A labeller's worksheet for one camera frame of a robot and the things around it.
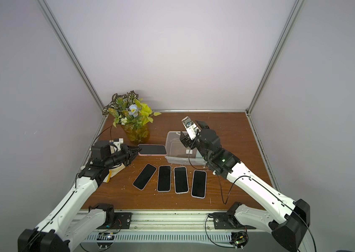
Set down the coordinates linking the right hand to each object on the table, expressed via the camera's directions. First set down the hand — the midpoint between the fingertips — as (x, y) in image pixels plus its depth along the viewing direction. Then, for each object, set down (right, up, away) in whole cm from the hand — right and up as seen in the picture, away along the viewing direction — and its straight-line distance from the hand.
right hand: (191, 123), depth 69 cm
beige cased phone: (-5, -33, +14) cm, 36 cm away
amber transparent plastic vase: (-34, -7, +35) cm, 49 cm away
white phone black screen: (+5, -33, +15) cm, 37 cm away
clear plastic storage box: (-7, -19, +28) cm, 35 cm away
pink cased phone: (-19, -13, +8) cm, 25 cm away
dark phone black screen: (-26, -31, +19) cm, 44 cm away
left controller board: (-41, -53, +3) cm, 67 cm away
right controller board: (+22, -53, +1) cm, 57 cm away
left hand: (-23, -12, +6) cm, 26 cm away
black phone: (-14, -31, +17) cm, 38 cm away
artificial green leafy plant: (-38, +8, +26) cm, 47 cm away
